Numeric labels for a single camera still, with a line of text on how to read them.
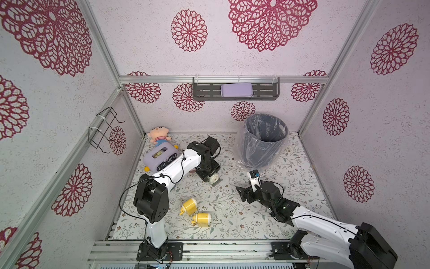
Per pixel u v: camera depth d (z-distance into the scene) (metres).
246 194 0.73
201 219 0.76
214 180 0.81
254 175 0.71
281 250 0.73
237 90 0.90
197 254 0.73
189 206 0.80
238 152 0.95
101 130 0.75
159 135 1.12
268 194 0.62
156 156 0.97
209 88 0.93
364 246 0.41
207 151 0.61
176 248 0.75
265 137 0.96
